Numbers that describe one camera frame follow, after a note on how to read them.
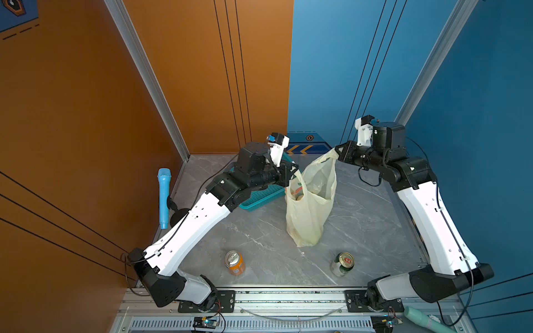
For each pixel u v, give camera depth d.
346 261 0.72
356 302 0.72
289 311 0.72
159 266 0.39
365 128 0.57
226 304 0.73
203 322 0.71
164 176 0.78
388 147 0.47
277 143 0.55
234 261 0.72
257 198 0.89
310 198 0.71
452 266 0.38
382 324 0.70
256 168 0.49
